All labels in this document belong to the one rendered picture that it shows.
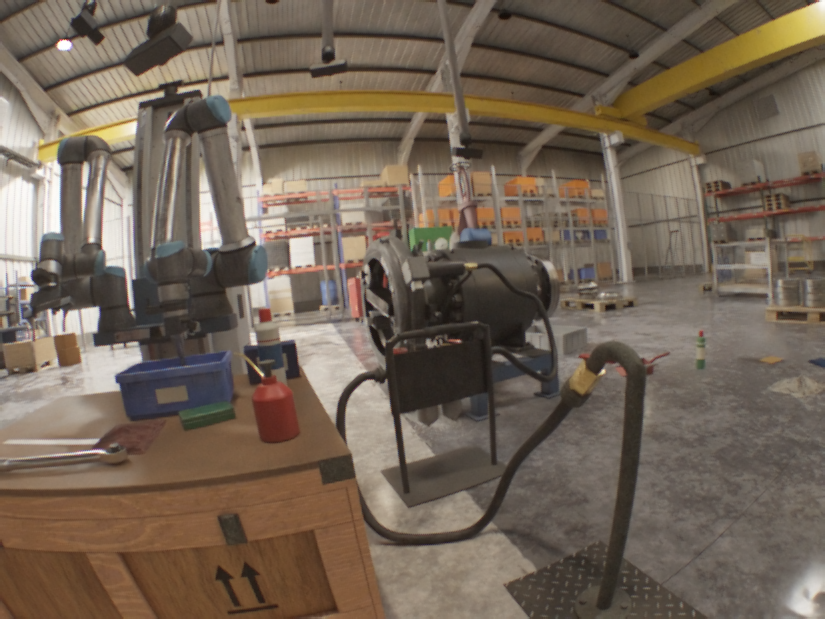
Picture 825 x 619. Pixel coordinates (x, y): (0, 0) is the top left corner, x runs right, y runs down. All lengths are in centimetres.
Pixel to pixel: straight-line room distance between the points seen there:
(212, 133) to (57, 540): 126
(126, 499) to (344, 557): 38
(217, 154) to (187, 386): 82
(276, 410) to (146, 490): 27
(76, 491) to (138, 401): 38
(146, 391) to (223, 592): 50
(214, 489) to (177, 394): 40
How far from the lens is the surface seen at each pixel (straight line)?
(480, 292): 200
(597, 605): 94
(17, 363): 811
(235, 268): 147
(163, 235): 132
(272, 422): 69
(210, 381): 96
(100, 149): 178
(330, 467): 62
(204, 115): 145
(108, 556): 78
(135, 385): 101
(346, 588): 78
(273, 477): 62
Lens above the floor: 73
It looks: 4 degrees down
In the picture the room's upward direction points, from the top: 6 degrees counter-clockwise
